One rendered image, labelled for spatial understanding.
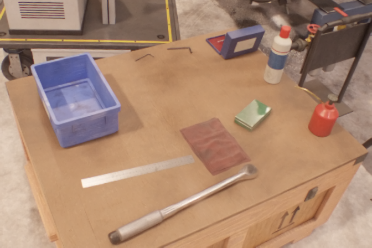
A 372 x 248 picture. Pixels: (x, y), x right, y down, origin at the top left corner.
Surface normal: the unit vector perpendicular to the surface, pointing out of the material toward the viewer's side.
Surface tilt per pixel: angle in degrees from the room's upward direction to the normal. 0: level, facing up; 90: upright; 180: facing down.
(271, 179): 0
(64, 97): 0
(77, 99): 0
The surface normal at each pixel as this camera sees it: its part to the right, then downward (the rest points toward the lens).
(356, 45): 0.47, 0.63
